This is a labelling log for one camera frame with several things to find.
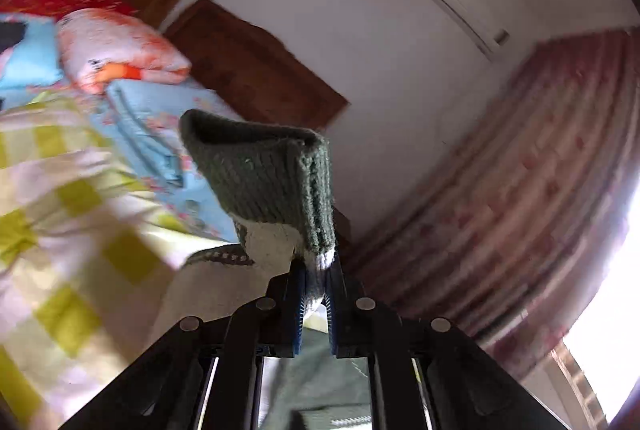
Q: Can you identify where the pink orange pillow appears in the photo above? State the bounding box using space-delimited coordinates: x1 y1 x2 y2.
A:
55 8 191 94

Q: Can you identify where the yellow checked bed sheet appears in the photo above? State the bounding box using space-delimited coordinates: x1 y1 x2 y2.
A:
1 92 262 429

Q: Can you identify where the brown wooden headboard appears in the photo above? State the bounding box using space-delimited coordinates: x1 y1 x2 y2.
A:
123 0 349 130

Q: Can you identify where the pink floral curtain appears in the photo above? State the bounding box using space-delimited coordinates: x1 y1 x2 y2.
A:
344 26 639 379

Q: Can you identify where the green knitted small garment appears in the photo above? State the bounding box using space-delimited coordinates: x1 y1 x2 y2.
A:
179 109 336 311

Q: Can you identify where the light blue floral quilt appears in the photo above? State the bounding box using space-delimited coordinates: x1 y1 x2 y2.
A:
1 13 239 243

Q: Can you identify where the white wall air conditioner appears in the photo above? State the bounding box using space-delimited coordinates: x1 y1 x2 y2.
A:
432 0 511 60

